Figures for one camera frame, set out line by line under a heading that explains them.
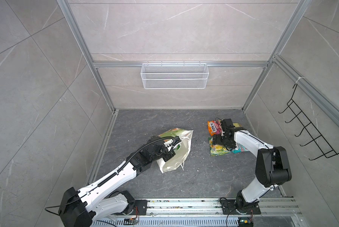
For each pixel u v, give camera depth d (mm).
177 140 607
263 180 489
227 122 764
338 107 561
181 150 923
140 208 730
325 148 594
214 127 1066
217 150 923
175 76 1009
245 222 700
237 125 1068
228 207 728
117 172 470
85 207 390
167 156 654
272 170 464
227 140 798
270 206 748
